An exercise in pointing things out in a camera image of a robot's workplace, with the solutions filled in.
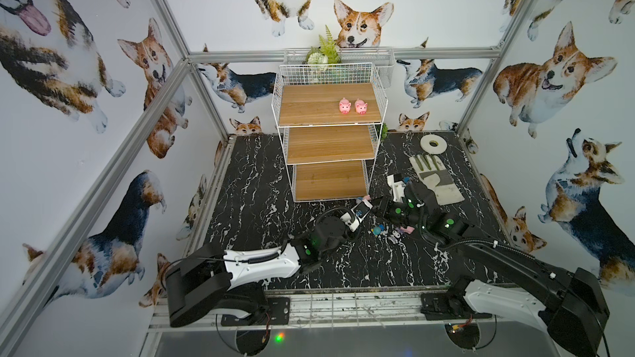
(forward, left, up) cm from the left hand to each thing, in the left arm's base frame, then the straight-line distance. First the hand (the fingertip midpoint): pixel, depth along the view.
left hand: (365, 205), depth 76 cm
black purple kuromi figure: (-4, -12, -16) cm, 20 cm away
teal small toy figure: (-1, -6, -18) cm, 19 cm away
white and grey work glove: (+25, -34, -19) cm, 46 cm away
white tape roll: (+38, -38, -19) cm, 56 cm away
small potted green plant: (+38, -13, -6) cm, 40 cm away
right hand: (-1, +2, +3) cm, 3 cm away
